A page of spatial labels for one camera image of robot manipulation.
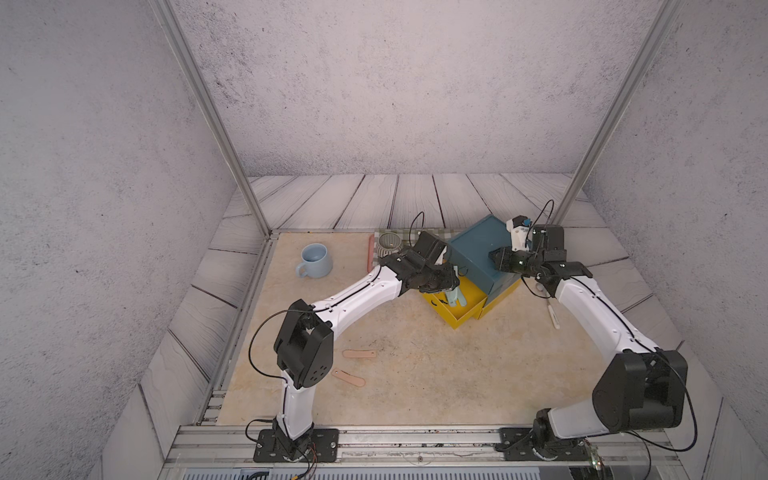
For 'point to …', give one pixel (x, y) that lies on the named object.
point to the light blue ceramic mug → (316, 264)
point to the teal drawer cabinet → (470, 252)
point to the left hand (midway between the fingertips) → (465, 284)
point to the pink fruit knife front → (340, 374)
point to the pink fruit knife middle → (355, 353)
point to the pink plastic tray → (370, 253)
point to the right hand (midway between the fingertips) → (491, 257)
